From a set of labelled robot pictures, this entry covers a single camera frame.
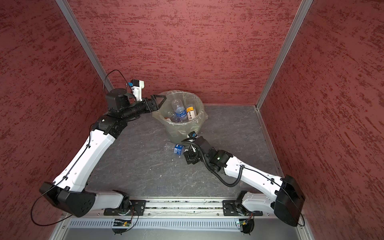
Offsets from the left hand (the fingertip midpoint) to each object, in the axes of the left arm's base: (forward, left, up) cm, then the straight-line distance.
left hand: (161, 101), depth 68 cm
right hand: (-14, -14, -24) cm, 31 cm away
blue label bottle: (+10, -7, -19) cm, 23 cm away
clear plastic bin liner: (-5, -7, -17) cm, 20 cm away
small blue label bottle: (+11, +1, -23) cm, 26 cm away
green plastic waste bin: (0, -5, -25) cm, 25 cm away
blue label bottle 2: (-7, -6, -33) cm, 35 cm away
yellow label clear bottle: (+10, -13, -19) cm, 25 cm away
